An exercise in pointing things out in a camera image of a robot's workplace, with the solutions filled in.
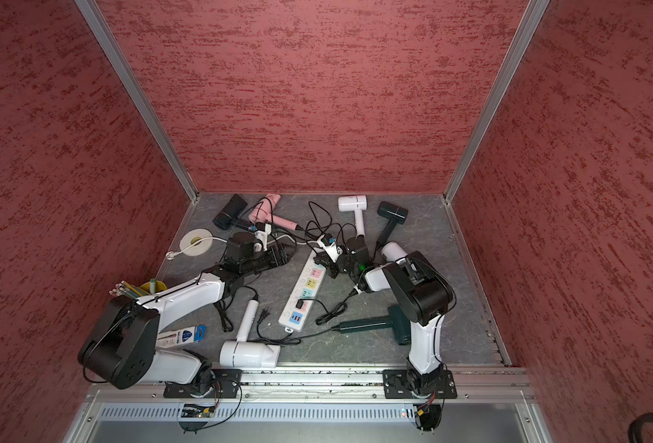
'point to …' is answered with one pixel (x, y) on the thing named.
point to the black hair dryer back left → (229, 216)
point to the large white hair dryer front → (244, 353)
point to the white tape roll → (196, 242)
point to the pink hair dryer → (263, 212)
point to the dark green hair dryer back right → (395, 214)
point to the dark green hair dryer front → (396, 318)
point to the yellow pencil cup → (147, 289)
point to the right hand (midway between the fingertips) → (318, 258)
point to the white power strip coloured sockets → (297, 305)
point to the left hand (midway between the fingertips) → (291, 255)
